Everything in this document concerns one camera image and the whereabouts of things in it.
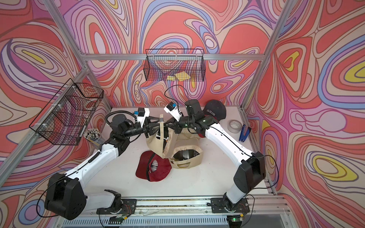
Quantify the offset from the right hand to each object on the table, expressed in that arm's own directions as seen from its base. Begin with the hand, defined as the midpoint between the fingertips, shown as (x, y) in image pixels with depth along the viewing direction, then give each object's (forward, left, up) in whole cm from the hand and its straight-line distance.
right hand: (166, 127), depth 73 cm
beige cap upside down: (-4, -11, -21) cm, 24 cm away
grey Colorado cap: (+31, -34, -19) cm, 50 cm away
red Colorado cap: (+8, -21, -21) cm, 31 cm away
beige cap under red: (+10, -10, -22) cm, 26 cm away
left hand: (-1, +1, +4) cm, 5 cm away
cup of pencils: (+3, +44, -8) cm, 45 cm away
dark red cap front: (-11, +11, -25) cm, 30 cm away
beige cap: (0, -1, -10) cm, 10 cm away
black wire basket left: (+4, +54, +4) cm, 54 cm away
